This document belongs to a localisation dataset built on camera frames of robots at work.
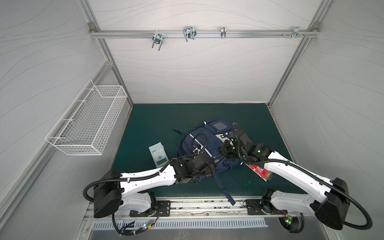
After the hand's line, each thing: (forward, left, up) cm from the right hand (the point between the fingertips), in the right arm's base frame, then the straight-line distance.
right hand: (217, 145), depth 76 cm
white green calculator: (0, +34, -14) cm, 37 cm away
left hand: (-8, +2, -6) cm, 10 cm away
